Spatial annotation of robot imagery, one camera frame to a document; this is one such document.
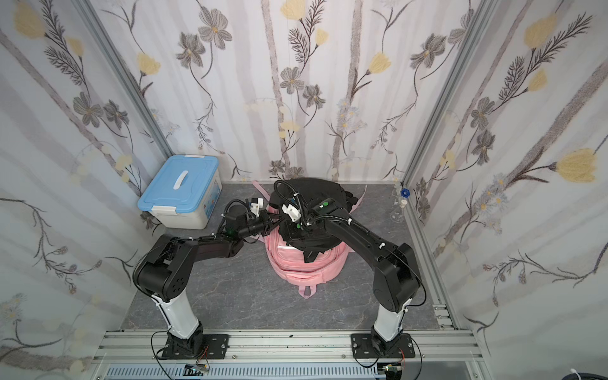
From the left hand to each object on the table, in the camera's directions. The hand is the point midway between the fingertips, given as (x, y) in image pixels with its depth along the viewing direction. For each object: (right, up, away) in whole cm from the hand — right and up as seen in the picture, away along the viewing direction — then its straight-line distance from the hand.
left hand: (287, 215), depth 87 cm
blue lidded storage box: (-41, +8, +6) cm, 43 cm away
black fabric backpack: (+3, +5, -12) cm, 14 cm away
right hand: (+1, -6, -9) cm, 11 cm away
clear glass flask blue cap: (+49, +8, +16) cm, 52 cm away
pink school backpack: (+1, -18, +3) cm, 19 cm away
